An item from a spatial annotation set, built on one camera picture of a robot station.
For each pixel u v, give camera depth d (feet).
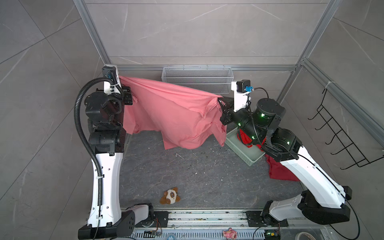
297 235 2.25
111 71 1.27
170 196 2.55
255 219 2.40
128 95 1.57
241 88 1.29
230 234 2.21
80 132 1.07
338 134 2.22
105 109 1.20
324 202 1.27
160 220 2.41
